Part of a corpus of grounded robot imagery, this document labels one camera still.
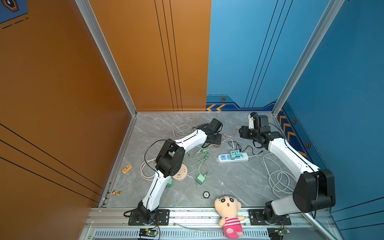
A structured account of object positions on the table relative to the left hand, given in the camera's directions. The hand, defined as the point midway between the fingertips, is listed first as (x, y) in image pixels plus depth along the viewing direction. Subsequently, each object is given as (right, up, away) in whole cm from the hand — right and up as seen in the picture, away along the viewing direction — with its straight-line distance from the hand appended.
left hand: (218, 137), depth 98 cm
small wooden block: (-56, -18, -9) cm, 60 cm away
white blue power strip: (+4, -12, -7) cm, 14 cm away
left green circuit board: (-38, -43, -28) cm, 64 cm away
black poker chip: (-9, -30, -18) cm, 36 cm away
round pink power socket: (-23, -20, -13) cm, 33 cm away
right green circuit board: (+24, -43, -28) cm, 57 cm away
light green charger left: (-29, -24, -16) cm, 41 cm away
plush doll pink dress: (0, -30, -29) cm, 41 cm away
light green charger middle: (-12, -22, -14) cm, 29 cm away
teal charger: (+7, -11, -10) cm, 16 cm away
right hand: (+13, +5, -10) cm, 18 cm away
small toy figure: (-58, -29, -17) cm, 67 cm away
